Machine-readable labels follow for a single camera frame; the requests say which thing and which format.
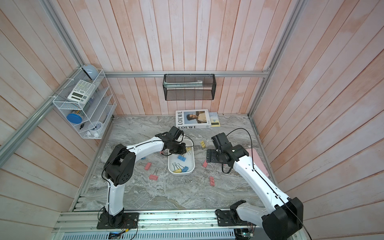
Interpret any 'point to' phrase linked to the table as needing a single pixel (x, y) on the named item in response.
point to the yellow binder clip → (203, 144)
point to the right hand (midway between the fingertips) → (215, 155)
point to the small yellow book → (214, 119)
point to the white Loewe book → (192, 119)
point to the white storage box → (183, 164)
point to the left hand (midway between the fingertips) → (185, 152)
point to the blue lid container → (74, 118)
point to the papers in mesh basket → (199, 83)
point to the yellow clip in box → (178, 171)
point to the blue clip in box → (185, 169)
